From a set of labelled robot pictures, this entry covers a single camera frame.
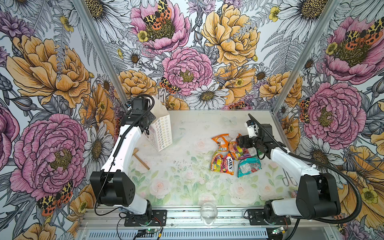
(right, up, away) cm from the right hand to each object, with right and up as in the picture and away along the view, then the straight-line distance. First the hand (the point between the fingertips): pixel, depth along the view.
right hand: (243, 141), depth 89 cm
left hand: (-54, +11, -7) cm, 55 cm away
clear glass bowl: (-21, -35, -12) cm, 42 cm away
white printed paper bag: (-49, +5, -2) cm, 49 cm away
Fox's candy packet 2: (-12, -13, 0) cm, 18 cm away
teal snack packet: (+1, -13, -4) cm, 14 cm away
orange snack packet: (-11, 0, +8) cm, 13 cm away
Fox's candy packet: (-2, -7, 0) cm, 7 cm away
